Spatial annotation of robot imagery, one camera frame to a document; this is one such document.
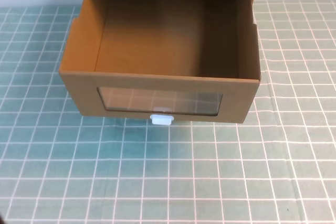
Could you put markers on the white drawer handle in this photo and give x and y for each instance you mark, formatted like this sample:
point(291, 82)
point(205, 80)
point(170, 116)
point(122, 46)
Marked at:
point(158, 119)

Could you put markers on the brown cardboard shoebox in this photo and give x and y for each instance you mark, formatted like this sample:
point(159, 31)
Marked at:
point(196, 60)

